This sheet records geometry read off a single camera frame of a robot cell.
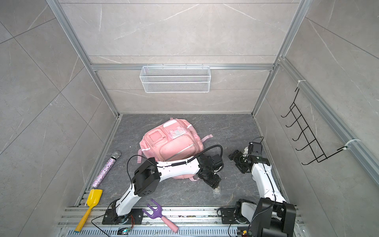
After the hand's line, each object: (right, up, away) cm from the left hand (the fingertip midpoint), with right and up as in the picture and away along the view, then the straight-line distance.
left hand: (216, 182), depth 81 cm
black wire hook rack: (+42, +21, -17) cm, 50 cm away
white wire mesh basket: (-28, +64, +20) cm, 73 cm away
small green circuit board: (-47, -19, -12) cm, 52 cm away
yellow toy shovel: (-68, -8, -2) cm, 68 cm away
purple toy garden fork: (-32, -14, -6) cm, 35 cm away
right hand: (+11, +12, +4) cm, 17 cm away
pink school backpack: (-25, +23, +12) cm, 36 cm away
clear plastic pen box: (0, -5, 0) cm, 5 cm away
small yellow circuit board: (+12, -20, -11) cm, 25 cm away
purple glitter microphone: (-68, +3, +6) cm, 68 cm away
